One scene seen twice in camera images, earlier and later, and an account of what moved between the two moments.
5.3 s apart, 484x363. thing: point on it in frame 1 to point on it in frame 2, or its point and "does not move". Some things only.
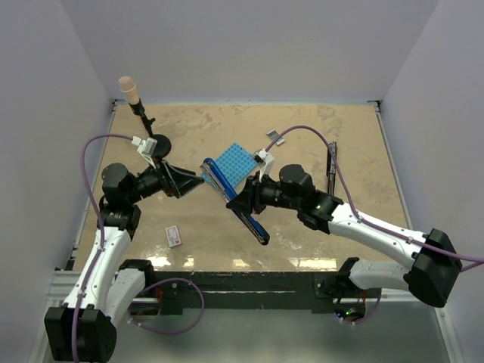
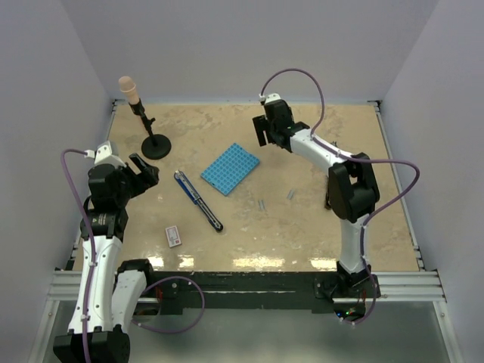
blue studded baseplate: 236,162 does not move
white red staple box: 173,236 does not move
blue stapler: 212,170 to 197,200
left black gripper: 176,181 to 147,177
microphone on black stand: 127,85 does not move
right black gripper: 250,199 to 259,123
